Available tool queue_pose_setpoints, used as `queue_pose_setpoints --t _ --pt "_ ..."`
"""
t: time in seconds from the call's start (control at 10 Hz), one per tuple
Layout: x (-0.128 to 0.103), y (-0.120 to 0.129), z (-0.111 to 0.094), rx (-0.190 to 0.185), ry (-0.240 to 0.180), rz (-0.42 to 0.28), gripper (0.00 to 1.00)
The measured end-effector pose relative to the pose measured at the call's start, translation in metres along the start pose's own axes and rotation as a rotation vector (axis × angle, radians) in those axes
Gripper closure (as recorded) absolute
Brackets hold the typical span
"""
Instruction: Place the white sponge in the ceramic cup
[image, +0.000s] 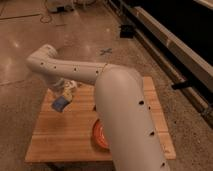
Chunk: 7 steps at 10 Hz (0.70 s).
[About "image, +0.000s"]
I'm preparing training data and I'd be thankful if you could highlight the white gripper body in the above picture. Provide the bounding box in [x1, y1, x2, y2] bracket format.
[50, 79, 78, 93]

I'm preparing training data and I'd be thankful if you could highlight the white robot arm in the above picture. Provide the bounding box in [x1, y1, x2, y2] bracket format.
[26, 44, 170, 171]

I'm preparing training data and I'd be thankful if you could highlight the wooden table board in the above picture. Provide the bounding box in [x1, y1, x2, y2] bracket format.
[24, 76, 177, 164]

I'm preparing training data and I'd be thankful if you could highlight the red bowl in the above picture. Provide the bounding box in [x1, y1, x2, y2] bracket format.
[92, 119, 109, 149]

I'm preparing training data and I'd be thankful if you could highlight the grey device on floor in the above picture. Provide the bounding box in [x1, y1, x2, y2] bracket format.
[45, 0, 74, 13]

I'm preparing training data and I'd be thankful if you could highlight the black box on floor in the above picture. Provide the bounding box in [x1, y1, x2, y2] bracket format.
[120, 25, 135, 38]

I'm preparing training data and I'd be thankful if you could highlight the floor cable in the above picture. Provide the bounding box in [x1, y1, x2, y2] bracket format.
[39, 0, 54, 24]

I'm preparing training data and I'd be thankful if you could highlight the long wall rail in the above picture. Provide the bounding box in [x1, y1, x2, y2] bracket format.
[103, 0, 213, 128]

